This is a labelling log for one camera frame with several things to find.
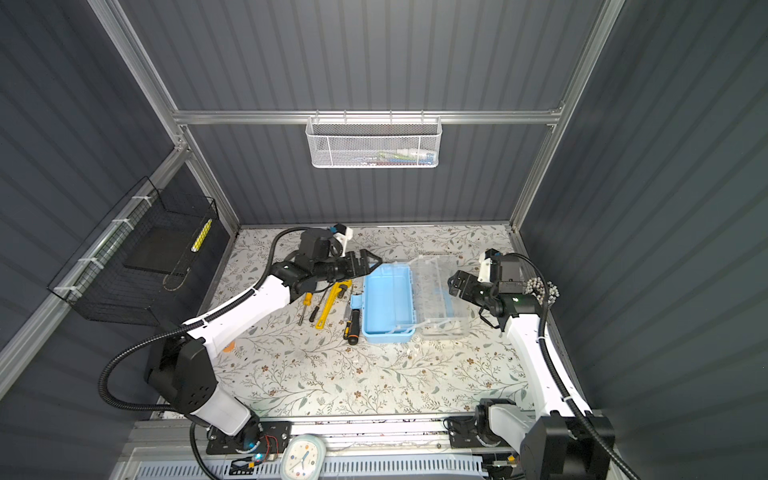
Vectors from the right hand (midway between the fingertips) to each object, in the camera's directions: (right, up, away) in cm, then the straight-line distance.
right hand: (466, 286), depth 81 cm
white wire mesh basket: (-29, +51, +31) cm, 67 cm away
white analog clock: (-41, -39, -12) cm, 58 cm away
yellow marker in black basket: (-72, +14, -1) cm, 74 cm away
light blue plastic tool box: (-9, -6, +19) cm, 22 cm away
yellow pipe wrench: (-38, -3, +19) cm, 43 cm away
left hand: (-25, +6, -1) cm, 26 cm away
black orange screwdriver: (-32, -16, +8) cm, 37 cm away
